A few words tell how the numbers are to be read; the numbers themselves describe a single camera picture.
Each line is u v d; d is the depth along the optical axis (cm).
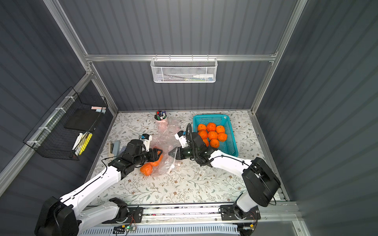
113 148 96
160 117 100
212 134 99
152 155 72
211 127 102
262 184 44
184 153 71
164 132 110
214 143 94
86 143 70
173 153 77
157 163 88
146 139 74
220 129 102
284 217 74
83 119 79
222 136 98
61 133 71
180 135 74
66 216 39
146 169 83
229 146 94
